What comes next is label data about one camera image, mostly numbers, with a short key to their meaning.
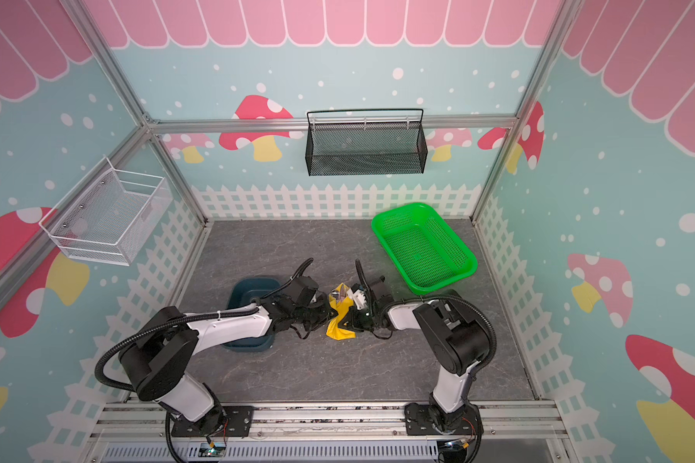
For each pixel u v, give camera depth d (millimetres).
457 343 480
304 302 712
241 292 963
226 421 738
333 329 876
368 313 812
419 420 742
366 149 942
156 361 450
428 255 1090
